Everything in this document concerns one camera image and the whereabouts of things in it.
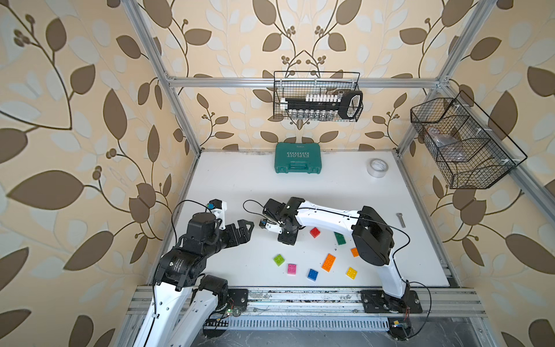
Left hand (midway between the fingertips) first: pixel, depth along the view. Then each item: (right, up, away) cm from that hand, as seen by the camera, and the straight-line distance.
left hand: (240, 225), depth 70 cm
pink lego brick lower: (+17, -19, +11) cm, 28 cm away
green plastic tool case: (+21, +25, +42) cm, 53 cm away
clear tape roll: (+63, +19, +42) cm, 79 cm away
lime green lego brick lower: (+12, -17, +13) cm, 24 cm away
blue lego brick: (+25, -21, +9) cm, 34 cm away
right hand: (+16, -9, +18) cm, 25 cm away
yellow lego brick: (+40, -21, +11) cm, 46 cm away
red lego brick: (+27, -8, +19) cm, 34 cm away
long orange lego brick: (+31, -18, +13) cm, 38 cm away
